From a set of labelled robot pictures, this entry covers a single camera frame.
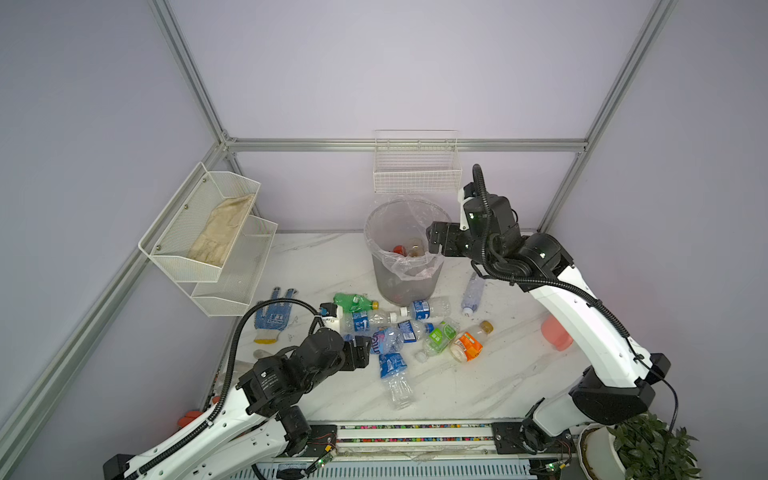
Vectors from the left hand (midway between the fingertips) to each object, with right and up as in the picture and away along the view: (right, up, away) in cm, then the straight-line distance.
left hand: (355, 344), depth 71 cm
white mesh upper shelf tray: (-44, +27, +8) cm, 53 cm away
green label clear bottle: (+22, -4, +15) cm, 27 cm away
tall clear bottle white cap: (+37, +8, +31) cm, 48 cm away
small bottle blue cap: (+15, -2, +20) cm, 25 cm away
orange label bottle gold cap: (+32, -5, +18) cm, 37 cm away
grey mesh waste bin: (+11, +10, +28) cm, 31 cm away
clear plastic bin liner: (+10, +30, +25) cm, 40 cm away
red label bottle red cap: (+12, +24, +31) cm, 40 cm away
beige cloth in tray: (-37, +31, +11) cm, 50 cm away
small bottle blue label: (0, +2, +18) cm, 18 cm away
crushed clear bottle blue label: (+9, -10, +9) cm, 16 cm away
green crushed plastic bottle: (-3, +6, +26) cm, 27 cm away
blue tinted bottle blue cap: (+8, -2, +10) cm, 13 cm away
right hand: (+20, +27, -5) cm, 34 cm away
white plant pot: (+58, -26, -1) cm, 64 cm away
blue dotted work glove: (-30, +1, +25) cm, 40 cm away
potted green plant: (+58, -16, -14) cm, 62 cm away
